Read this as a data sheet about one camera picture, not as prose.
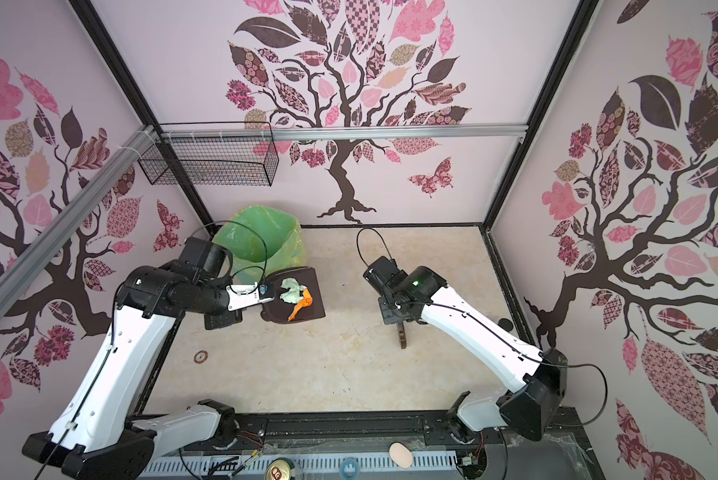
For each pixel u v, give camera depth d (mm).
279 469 601
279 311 670
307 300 703
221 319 578
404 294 490
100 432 363
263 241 998
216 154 948
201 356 870
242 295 568
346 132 940
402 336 799
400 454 700
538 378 392
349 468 696
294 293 713
